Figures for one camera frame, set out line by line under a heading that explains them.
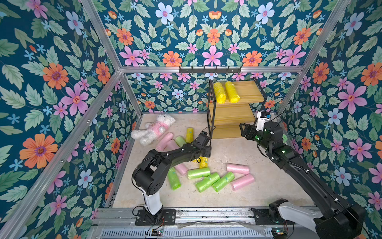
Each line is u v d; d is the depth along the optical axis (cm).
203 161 88
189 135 102
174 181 82
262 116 64
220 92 77
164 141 100
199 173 86
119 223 74
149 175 48
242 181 83
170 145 99
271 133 53
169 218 73
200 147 72
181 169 89
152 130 99
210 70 93
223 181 82
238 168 86
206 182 82
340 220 37
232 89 81
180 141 99
